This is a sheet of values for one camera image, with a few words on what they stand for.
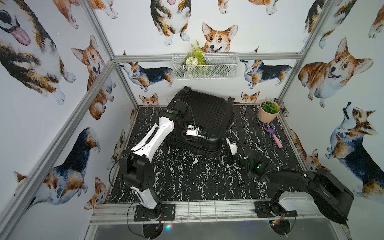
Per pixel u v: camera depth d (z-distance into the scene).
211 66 0.95
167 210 0.74
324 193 0.41
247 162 0.64
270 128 1.07
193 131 0.71
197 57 0.83
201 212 0.75
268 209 0.73
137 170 0.44
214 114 0.88
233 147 0.74
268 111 1.03
